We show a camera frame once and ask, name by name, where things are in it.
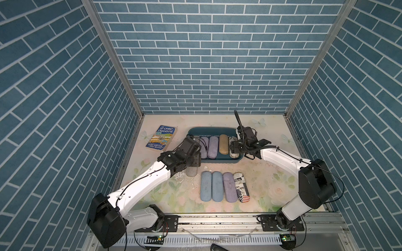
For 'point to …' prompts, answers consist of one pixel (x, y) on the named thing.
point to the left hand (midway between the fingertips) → (200, 158)
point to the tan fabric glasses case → (223, 144)
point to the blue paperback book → (162, 138)
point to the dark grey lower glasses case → (191, 171)
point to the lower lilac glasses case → (230, 187)
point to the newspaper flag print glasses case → (241, 189)
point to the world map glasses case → (233, 138)
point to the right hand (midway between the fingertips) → (236, 146)
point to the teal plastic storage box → (197, 132)
